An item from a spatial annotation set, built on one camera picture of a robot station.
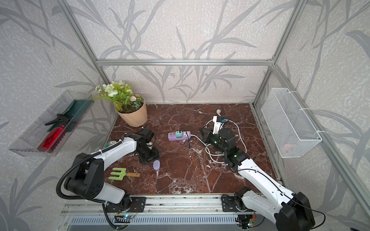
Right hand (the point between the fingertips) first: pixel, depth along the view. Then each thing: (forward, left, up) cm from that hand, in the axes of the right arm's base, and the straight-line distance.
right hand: (199, 128), depth 75 cm
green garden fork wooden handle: (-15, +45, -25) cm, 54 cm away
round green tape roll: (+1, +55, -17) cm, 58 cm away
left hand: (-8, +25, -21) cm, 34 cm away
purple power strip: (+10, +8, -23) cm, 27 cm away
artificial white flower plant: (+24, +48, +3) cm, 54 cm away
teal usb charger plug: (+8, +13, -18) cm, 24 cm away
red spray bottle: (-12, +61, +11) cm, 63 cm away
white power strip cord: (+31, -16, -23) cm, 42 cm away
